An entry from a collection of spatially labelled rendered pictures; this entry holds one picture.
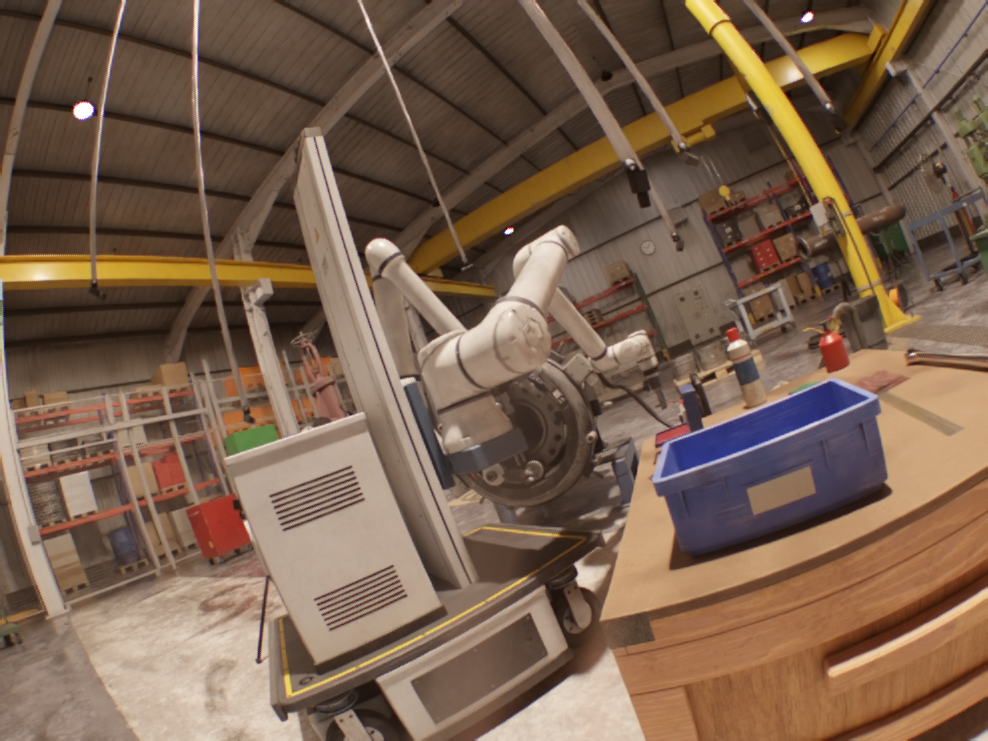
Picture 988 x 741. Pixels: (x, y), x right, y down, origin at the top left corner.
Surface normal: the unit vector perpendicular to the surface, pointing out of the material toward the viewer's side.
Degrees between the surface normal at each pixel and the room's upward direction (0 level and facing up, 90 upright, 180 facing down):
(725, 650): 90
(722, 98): 90
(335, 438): 90
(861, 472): 90
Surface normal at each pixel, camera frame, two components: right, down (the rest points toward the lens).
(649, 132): -0.46, 0.11
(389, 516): 0.47, -0.25
